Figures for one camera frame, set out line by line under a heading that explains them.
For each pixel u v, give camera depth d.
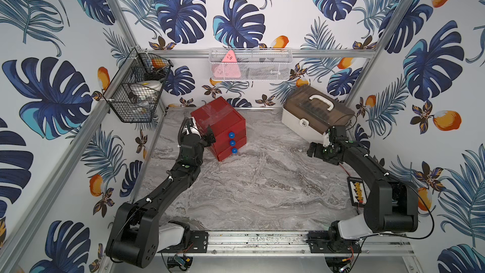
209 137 0.78
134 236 0.41
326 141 0.82
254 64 0.93
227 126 0.86
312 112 0.91
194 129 0.68
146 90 0.80
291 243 0.76
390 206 0.44
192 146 0.61
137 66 0.94
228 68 0.90
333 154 0.67
